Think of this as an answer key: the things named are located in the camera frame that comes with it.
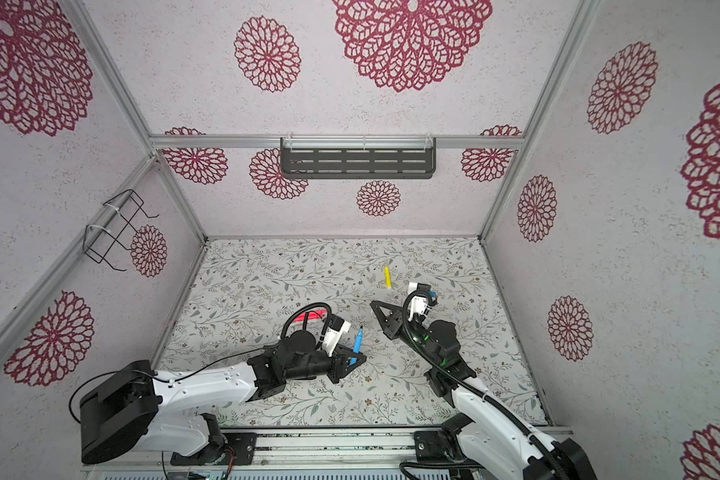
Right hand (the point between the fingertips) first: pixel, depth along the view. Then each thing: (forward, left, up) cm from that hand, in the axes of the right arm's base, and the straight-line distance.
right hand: (372, 302), depth 71 cm
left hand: (-10, +2, -13) cm, 16 cm away
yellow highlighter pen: (+28, -5, -26) cm, 38 cm away
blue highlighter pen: (-7, +3, -7) cm, 10 cm away
